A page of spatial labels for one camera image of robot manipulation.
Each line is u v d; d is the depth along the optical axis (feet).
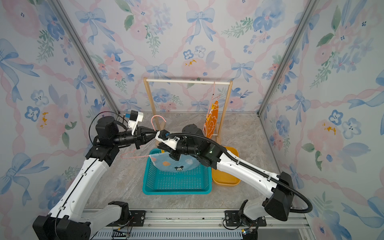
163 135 1.70
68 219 1.25
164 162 2.55
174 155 1.91
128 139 1.91
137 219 2.44
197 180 2.85
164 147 2.05
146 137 2.05
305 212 1.36
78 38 2.63
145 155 3.18
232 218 2.40
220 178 2.67
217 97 3.69
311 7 2.25
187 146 1.84
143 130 1.99
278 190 1.31
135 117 1.83
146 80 2.39
